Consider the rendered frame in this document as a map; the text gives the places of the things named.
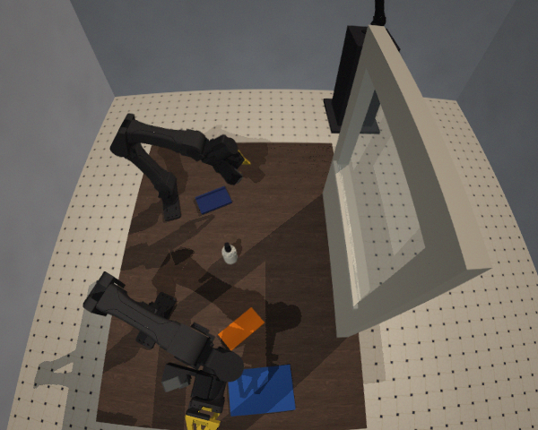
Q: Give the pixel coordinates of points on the dark blue notebook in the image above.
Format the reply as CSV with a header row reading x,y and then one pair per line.
x,y
213,200

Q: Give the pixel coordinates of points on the blue flat rectangular pad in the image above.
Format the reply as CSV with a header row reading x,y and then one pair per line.
x,y
262,390

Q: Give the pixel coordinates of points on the white spray bottle with black spray head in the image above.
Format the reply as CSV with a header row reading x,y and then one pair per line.
x,y
229,254

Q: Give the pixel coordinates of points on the clear glass window pane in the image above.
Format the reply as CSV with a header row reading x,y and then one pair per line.
x,y
383,227

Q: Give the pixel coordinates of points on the orange rectangular block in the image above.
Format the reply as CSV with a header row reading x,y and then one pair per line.
x,y
241,328

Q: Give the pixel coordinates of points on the beige window frame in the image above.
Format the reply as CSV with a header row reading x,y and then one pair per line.
x,y
454,248

